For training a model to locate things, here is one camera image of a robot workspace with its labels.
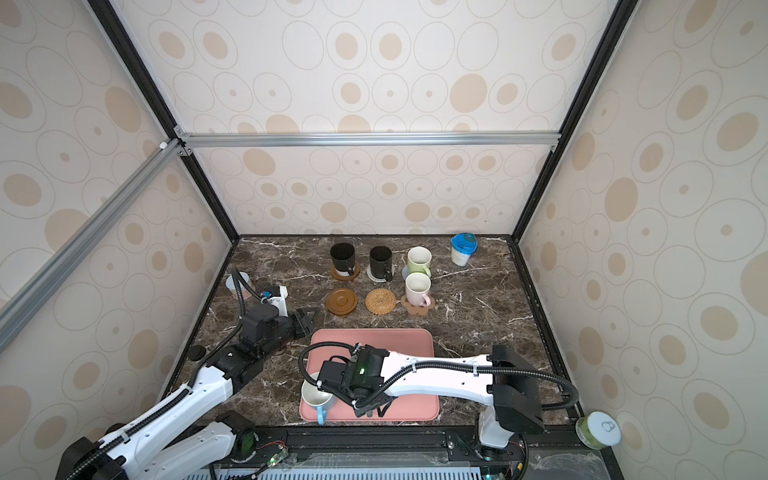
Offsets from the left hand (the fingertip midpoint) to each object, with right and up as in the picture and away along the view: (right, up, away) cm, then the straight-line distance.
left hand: (320, 308), depth 79 cm
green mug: (+29, +13, +23) cm, 39 cm away
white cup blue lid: (+44, +18, +26) cm, 54 cm away
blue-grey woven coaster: (+24, +9, +29) cm, 39 cm away
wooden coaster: (+2, -1, +21) cm, 21 cm away
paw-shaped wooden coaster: (+29, -2, +19) cm, 35 cm away
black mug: (+3, +14, +21) cm, 25 cm away
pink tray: (+24, -12, +14) cm, 31 cm away
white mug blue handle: (-2, -25, +2) cm, 25 cm away
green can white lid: (+69, -28, -8) cm, 75 cm away
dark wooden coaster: (+3, +7, +26) cm, 27 cm away
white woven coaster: (+14, +6, +27) cm, 31 cm away
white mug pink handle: (+27, +5, +18) cm, 33 cm away
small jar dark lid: (-38, -14, +8) cm, 42 cm away
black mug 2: (+15, +12, +23) cm, 30 cm away
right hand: (+14, -22, -6) cm, 27 cm away
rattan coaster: (+15, -1, +21) cm, 26 cm away
